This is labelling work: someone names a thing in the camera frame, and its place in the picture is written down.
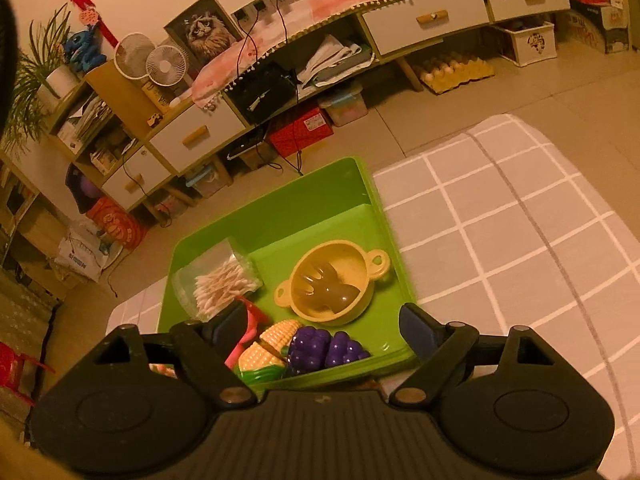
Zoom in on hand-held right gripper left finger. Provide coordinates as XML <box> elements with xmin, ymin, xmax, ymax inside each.
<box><xmin>90</xmin><ymin>302</ymin><xmax>257</xmax><ymax>406</ymax></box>

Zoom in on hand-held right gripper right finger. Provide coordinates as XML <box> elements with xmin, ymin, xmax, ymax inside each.
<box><xmin>390</xmin><ymin>304</ymin><xmax>558</xmax><ymax>408</ymax></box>

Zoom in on pink rubber animal toy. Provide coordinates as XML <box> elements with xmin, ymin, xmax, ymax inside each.
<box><xmin>225</xmin><ymin>297</ymin><xmax>271</xmax><ymax>368</ymax></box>

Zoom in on toy corn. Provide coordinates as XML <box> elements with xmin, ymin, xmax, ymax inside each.
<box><xmin>237</xmin><ymin>320</ymin><xmax>301</xmax><ymax>386</ymax></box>

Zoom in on clear cotton swab container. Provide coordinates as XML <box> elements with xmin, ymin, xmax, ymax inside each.
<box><xmin>171</xmin><ymin>237</ymin><xmax>264</xmax><ymax>322</ymax></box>

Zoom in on purple toy grapes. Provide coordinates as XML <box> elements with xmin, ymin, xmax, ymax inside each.
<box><xmin>286</xmin><ymin>326</ymin><xmax>372</xmax><ymax>377</ymax></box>

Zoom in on translucent sticky hand toy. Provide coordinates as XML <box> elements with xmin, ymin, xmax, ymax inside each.
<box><xmin>292</xmin><ymin>259</ymin><xmax>362</xmax><ymax>313</ymax></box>

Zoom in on yellow toy pot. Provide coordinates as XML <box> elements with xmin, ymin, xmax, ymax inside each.
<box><xmin>273</xmin><ymin>240</ymin><xmax>391</xmax><ymax>325</ymax></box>

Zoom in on green plastic bin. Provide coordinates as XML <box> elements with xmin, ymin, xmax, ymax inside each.
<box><xmin>157</xmin><ymin>156</ymin><xmax>418</xmax><ymax>391</ymax></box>

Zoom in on clear storage box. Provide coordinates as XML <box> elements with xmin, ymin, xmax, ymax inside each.
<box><xmin>185</xmin><ymin>162</ymin><xmax>227</xmax><ymax>200</ymax></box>
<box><xmin>317</xmin><ymin>85</ymin><xmax>368</xmax><ymax>127</ymax></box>

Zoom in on grey checked tablecloth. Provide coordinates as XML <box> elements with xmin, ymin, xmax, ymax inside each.
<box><xmin>105</xmin><ymin>114</ymin><xmax>640</xmax><ymax>480</ymax></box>

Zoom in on orange printed bag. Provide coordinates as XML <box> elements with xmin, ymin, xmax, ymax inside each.
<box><xmin>86</xmin><ymin>196</ymin><xmax>148</xmax><ymax>251</ymax></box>

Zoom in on white plastic bag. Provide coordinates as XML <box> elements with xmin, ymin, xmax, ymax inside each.
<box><xmin>55</xmin><ymin>227</ymin><xmax>118</xmax><ymax>283</ymax></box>

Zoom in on red plastic stool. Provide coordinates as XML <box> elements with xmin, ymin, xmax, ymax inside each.
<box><xmin>0</xmin><ymin>342</ymin><xmax>56</xmax><ymax>406</ymax></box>

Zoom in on wooden shelf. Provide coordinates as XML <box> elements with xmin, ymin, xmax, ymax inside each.
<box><xmin>0</xmin><ymin>150</ymin><xmax>66</xmax><ymax>301</ymax></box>

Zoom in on black bag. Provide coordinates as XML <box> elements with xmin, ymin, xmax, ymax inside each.
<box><xmin>229</xmin><ymin>60</ymin><xmax>298</xmax><ymax>123</ymax></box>

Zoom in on egg tray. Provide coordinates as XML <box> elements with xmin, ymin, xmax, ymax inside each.
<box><xmin>417</xmin><ymin>56</ymin><xmax>496</xmax><ymax>95</ymax></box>

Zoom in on wooden cabinet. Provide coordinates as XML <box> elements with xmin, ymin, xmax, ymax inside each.
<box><xmin>50</xmin><ymin>0</ymin><xmax>573</xmax><ymax>221</ymax></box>

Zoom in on small white fan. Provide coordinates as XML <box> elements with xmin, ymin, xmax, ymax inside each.
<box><xmin>114</xmin><ymin>32</ymin><xmax>157</xmax><ymax>80</ymax></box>
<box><xmin>146</xmin><ymin>45</ymin><xmax>188</xmax><ymax>87</ymax></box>

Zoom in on pile of folded clothes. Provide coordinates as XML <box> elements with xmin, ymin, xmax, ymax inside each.
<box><xmin>297</xmin><ymin>34</ymin><xmax>376</xmax><ymax>92</ymax></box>

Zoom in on framed cat picture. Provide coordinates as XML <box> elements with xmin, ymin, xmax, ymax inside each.
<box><xmin>164</xmin><ymin>0</ymin><xmax>246</xmax><ymax>68</ymax></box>

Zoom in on potted plant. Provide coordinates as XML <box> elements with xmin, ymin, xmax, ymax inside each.
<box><xmin>2</xmin><ymin>2</ymin><xmax>81</xmax><ymax>156</ymax></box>

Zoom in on white printed storage box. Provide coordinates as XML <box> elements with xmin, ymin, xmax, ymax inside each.
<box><xmin>492</xmin><ymin>21</ymin><xmax>557</xmax><ymax>67</ymax></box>

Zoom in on blue stuffed toy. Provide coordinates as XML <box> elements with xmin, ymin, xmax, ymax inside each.
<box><xmin>64</xmin><ymin>27</ymin><xmax>108</xmax><ymax>72</ymax></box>

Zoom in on pink cloth runner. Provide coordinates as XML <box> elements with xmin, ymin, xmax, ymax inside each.
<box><xmin>191</xmin><ymin>0</ymin><xmax>412</xmax><ymax>111</ymax></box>

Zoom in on printed cardboard carton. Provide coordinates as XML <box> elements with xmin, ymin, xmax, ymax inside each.
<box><xmin>557</xmin><ymin>0</ymin><xmax>631</xmax><ymax>53</ymax></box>

